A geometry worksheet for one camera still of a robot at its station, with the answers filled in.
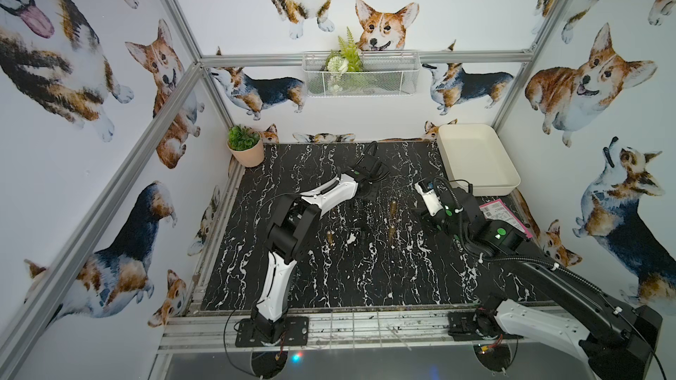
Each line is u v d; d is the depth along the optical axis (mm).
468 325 733
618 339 391
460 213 525
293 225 564
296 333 734
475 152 1168
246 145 1035
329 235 874
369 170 781
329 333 744
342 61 823
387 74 926
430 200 649
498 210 979
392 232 908
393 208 977
